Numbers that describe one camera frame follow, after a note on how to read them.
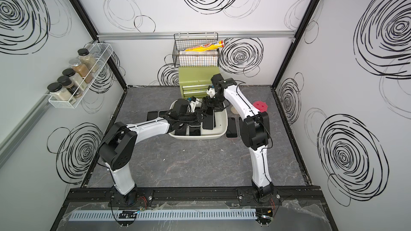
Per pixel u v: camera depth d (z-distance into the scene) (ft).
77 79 2.27
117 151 1.57
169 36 2.99
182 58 2.84
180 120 2.39
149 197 2.41
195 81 3.27
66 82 2.09
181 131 3.03
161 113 3.45
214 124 3.20
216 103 2.60
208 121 2.70
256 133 1.81
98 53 2.99
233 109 3.36
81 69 2.32
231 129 3.15
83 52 2.44
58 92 2.00
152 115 3.36
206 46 2.84
